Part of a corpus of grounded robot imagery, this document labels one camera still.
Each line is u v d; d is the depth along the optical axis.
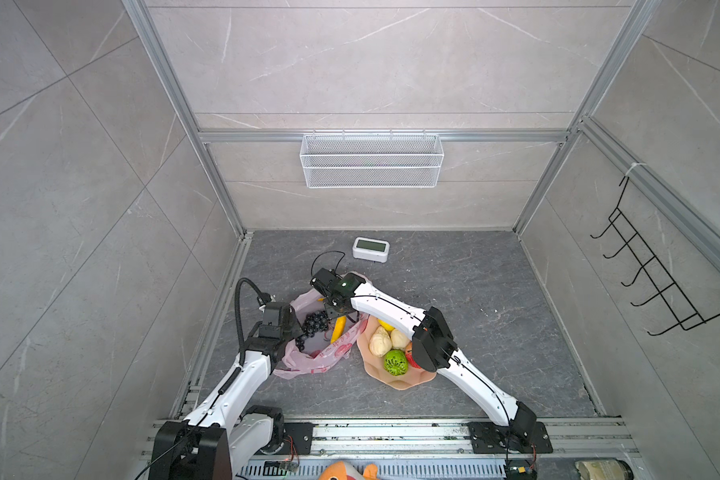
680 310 0.62
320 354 0.79
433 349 0.63
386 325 0.66
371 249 1.08
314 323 0.90
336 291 0.72
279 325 0.66
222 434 0.42
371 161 1.01
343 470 0.64
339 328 0.90
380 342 0.83
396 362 0.80
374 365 0.82
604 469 0.66
